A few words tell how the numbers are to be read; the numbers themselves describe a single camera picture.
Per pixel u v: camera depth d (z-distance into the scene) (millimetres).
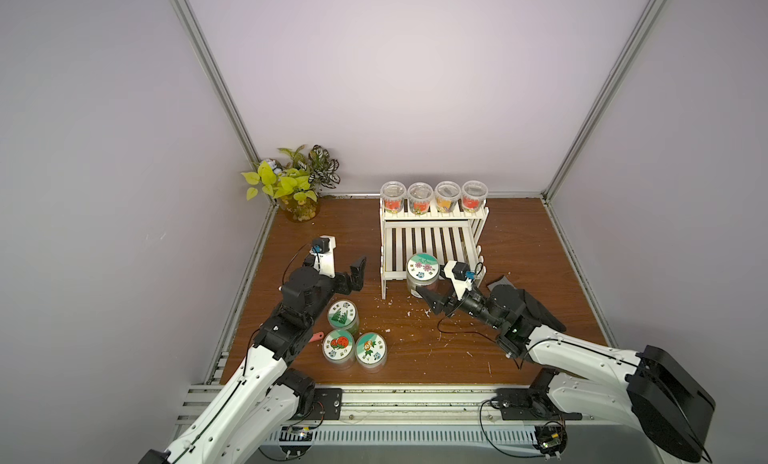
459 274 609
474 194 750
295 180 953
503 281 948
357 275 657
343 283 645
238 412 438
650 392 404
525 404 726
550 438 696
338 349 742
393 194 746
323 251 607
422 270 693
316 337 836
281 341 516
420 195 745
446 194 751
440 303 647
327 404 730
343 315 807
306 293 532
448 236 921
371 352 741
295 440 722
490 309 613
